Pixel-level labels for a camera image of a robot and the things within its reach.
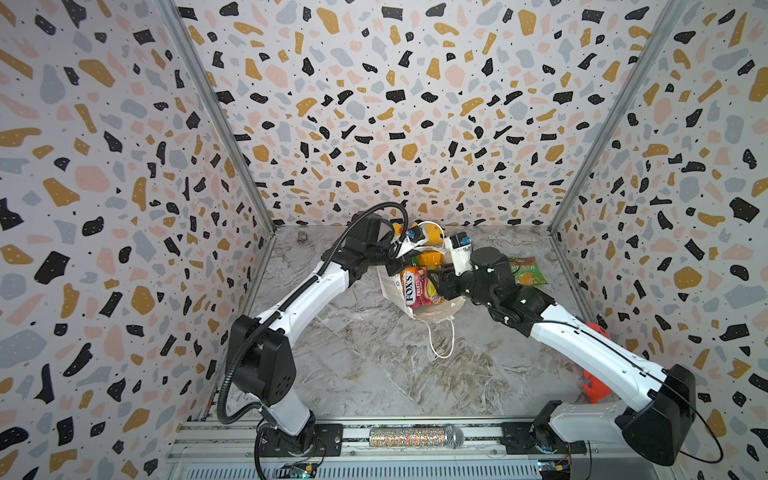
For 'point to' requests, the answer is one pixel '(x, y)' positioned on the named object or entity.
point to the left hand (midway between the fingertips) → (417, 244)
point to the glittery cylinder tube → (451, 437)
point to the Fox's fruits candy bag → (418, 287)
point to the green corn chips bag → (527, 272)
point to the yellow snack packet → (428, 259)
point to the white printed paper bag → (426, 314)
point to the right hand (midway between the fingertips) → (432, 264)
